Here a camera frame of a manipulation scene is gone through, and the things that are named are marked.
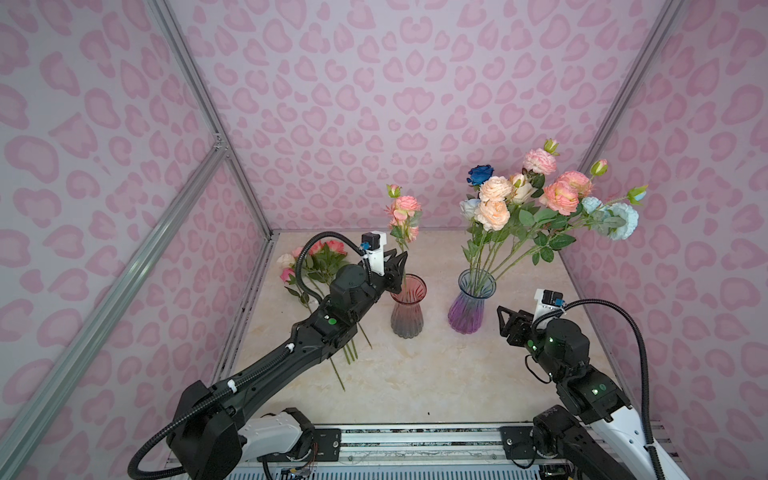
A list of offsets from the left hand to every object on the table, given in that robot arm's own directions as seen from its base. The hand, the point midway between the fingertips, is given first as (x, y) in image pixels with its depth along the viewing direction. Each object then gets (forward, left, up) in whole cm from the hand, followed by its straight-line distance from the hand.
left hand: (404, 247), depth 70 cm
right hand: (-10, -25, -13) cm, 29 cm away
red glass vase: (-6, -1, -22) cm, 23 cm away
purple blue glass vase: (-1, -19, -27) cm, 33 cm away
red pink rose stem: (+22, +28, -31) cm, 48 cm away
